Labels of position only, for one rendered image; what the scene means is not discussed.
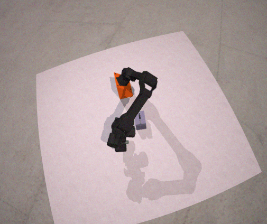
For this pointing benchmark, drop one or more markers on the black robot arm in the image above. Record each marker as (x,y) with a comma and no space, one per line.
(126,121)

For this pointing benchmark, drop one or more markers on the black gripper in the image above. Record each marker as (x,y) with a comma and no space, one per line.
(121,145)

